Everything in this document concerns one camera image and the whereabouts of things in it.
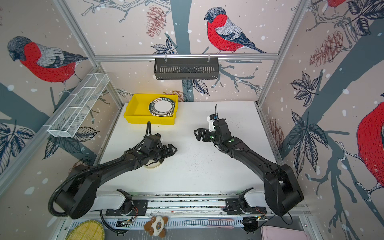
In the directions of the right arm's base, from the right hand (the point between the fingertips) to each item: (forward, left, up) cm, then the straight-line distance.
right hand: (199, 133), depth 84 cm
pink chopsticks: (-40, -4, -17) cm, 44 cm away
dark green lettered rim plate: (+29, +30, -8) cm, 42 cm away
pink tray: (-42, -33, -16) cm, 56 cm away
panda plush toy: (-43, +18, -13) cm, 48 cm away
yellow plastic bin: (+28, +50, -12) cm, 58 cm away
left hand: (-8, +16, -8) cm, 19 cm away
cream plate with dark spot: (-19, +22, 0) cm, 29 cm away
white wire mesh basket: (-1, +64, +17) cm, 67 cm away
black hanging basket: (+48, +12, +13) cm, 51 cm away
